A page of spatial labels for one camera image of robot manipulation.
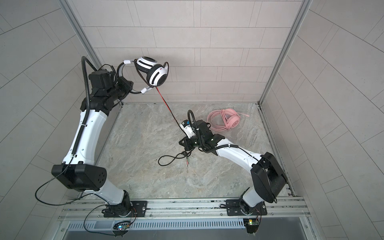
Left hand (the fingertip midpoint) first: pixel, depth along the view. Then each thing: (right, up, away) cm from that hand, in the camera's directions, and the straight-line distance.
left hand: (135, 77), depth 71 cm
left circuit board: (-4, -68, -7) cm, 68 cm away
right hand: (+21, -33, +7) cm, 40 cm away
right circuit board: (+55, -69, -3) cm, 88 cm away
